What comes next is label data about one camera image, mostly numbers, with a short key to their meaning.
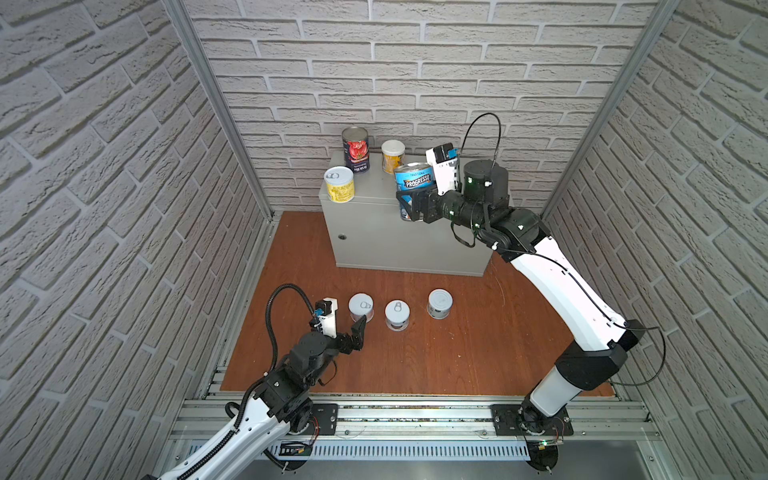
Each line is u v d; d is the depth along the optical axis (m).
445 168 0.54
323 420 0.74
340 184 0.72
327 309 0.65
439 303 0.90
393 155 0.79
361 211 0.83
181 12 0.70
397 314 0.87
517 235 0.44
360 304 0.88
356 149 0.77
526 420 0.65
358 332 0.70
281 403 0.56
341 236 0.90
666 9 0.69
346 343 0.68
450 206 0.54
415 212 0.57
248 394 0.56
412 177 0.58
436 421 0.75
